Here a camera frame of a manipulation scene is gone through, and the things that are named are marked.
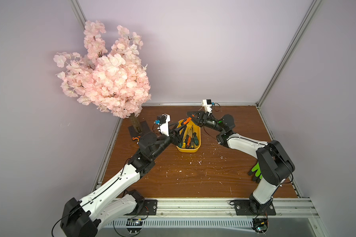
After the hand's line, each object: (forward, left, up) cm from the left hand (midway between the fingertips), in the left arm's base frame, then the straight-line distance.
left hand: (184, 125), depth 66 cm
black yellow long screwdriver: (+7, 0, -31) cm, 32 cm away
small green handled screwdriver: (+12, -8, -31) cm, 34 cm away
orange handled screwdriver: (+8, -3, -30) cm, 32 cm away
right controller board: (-34, -37, -35) cm, 62 cm away
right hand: (+6, -2, +1) cm, 7 cm away
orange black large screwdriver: (+4, -2, -2) cm, 5 cm away
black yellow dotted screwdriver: (+8, -5, -31) cm, 32 cm away
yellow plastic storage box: (+14, -5, -33) cm, 36 cm away
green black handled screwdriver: (+7, +3, -31) cm, 32 cm away
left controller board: (-36, +25, -37) cm, 57 cm away
